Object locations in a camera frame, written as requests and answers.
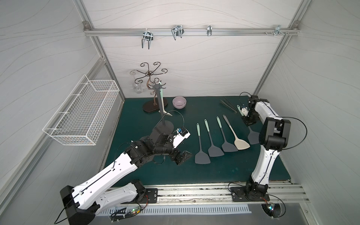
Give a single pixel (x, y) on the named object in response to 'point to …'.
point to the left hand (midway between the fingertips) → (186, 149)
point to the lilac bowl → (179, 102)
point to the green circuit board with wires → (121, 213)
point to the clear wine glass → (138, 85)
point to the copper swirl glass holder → (150, 105)
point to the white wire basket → (81, 118)
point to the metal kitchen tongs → (232, 108)
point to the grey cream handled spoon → (239, 144)
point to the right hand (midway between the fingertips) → (251, 123)
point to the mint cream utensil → (165, 112)
